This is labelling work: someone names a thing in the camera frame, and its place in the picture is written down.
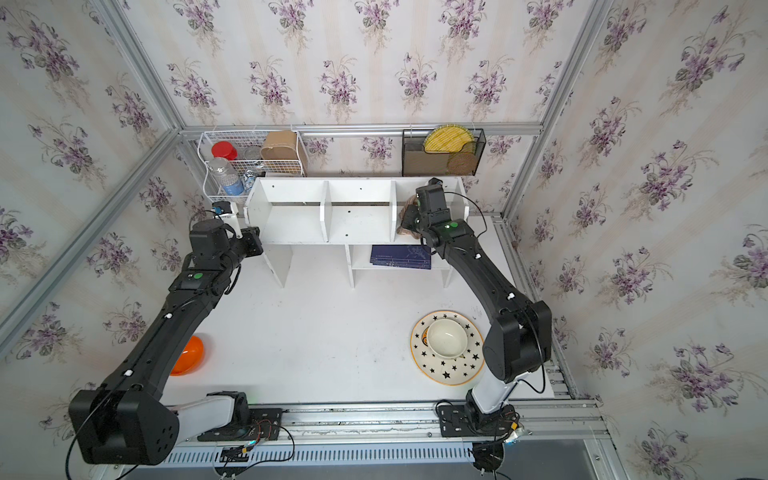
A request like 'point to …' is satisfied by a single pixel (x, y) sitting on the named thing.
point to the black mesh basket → (417, 162)
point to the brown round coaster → (461, 164)
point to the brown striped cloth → (401, 230)
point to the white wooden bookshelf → (359, 214)
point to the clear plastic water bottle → (227, 176)
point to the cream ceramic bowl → (447, 338)
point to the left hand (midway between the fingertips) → (263, 230)
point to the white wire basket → (248, 164)
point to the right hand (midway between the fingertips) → (412, 214)
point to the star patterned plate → (447, 371)
